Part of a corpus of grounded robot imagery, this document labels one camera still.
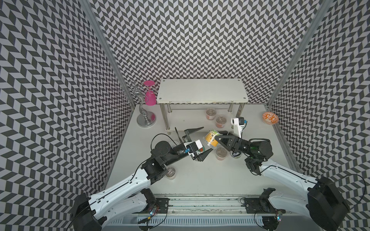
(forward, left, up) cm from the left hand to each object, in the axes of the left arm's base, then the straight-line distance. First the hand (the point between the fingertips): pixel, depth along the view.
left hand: (207, 137), depth 60 cm
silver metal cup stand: (+37, +41, -33) cm, 64 cm away
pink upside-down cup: (+44, +36, -16) cm, 59 cm away
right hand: (-2, -2, +1) cm, 3 cm away
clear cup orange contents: (+6, -11, -29) cm, 31 cm away
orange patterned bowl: (+35, -52, -30) cm, 70 cm away
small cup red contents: (-6, +18, -28) cm, 34 cm away
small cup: (+32, -6, -22) cm, 39 cm away
